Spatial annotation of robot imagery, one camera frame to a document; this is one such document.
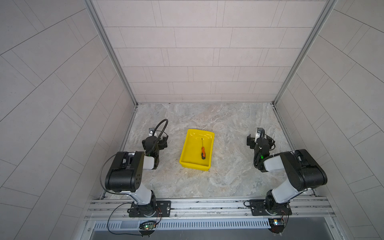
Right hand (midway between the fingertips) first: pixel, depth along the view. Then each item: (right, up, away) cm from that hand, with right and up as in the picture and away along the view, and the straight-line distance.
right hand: (257, 134), depth 94 cm
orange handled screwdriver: (-35, -10, -5) cm, 36 cm away
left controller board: (-59, -36, -29) cm, 75 cm away
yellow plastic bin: (-42, -11, -6) cm, 44 cm away
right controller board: (-1, -39, -26) cm, 47 cm away
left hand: (-63, 0, +1) cm, 63 cm away
